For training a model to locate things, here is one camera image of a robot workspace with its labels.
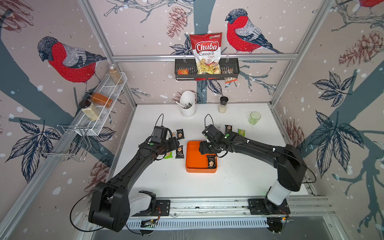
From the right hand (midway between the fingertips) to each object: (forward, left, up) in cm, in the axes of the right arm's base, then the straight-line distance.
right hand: (202, 149), depth 84 cm
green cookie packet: (+19, -28, -10) cm, 35 cm away
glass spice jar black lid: (+39, -15, -5) cm, 42 cm away
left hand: (+4, +14, +3) cm, 15 cm away
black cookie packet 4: (-4, -6, -7) cm, 10 cm away
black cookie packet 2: (+15, +15, -8) cm, 23 cm away
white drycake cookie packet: (+22, -11, -8) cm, 26 cm away
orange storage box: (-5, +4, -6) cm, 9 cm away
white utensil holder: (+41, +12, -3) cm, 43 cm away
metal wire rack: (-12, +54, +27) cm, 61 cm away
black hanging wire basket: (+43, +12, +25) cm, 51 cm away
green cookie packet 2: (0, +21, -9) cm, 23 cm away
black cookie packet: (+22, -18, -8) cm, 29 cm away
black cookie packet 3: (+1, +14, -9) cm, 17 cm away
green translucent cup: (+32, -38, -8) cm, 50 cm away
